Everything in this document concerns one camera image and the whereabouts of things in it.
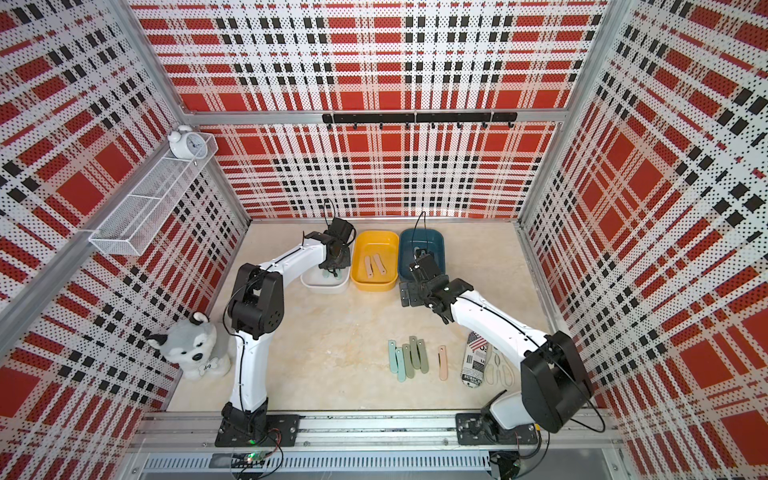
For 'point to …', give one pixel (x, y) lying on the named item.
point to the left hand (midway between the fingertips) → (342, 260)
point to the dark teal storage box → (431, 239)
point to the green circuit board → (250, 460)
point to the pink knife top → (368, 267)
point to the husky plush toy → (190, 343)
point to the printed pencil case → (475, 360)
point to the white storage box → (326, 281)
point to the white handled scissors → (498, 370)
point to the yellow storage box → (374, 260)
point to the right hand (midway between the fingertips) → (424, 287)
